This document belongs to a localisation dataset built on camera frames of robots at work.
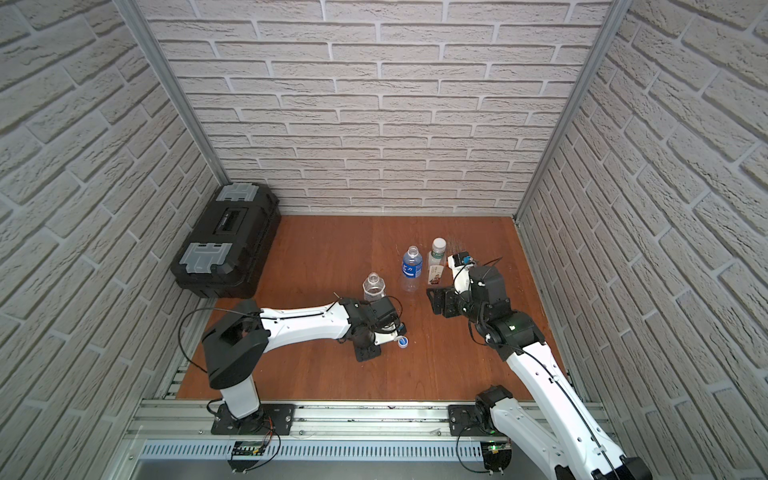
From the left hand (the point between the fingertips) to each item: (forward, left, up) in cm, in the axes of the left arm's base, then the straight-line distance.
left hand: (375, 346), depth 85 cm
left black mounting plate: (-18, +26, 0) cm, 31 cm away
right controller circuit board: (-26, -30, -2) cm, 40 cm away
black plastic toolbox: (+22, +45, +15) cm, 52 cm away
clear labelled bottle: (+11, 0, +15) cm, 18 cm away
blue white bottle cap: (+1, -8, 0) cm, 8 cm away
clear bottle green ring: (+23, -19, +9) cm, 31 cm away
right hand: (+8, -18, +20) cm, 28 cm away
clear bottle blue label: (+19, -11, +13) cm, 26 cm away
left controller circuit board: (-24, +32, -5) cm, 40 cm away
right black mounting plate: (-19, -23, -1) cm, 30 cm away
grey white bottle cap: (+23, -19, +18) cm, 35 cm away
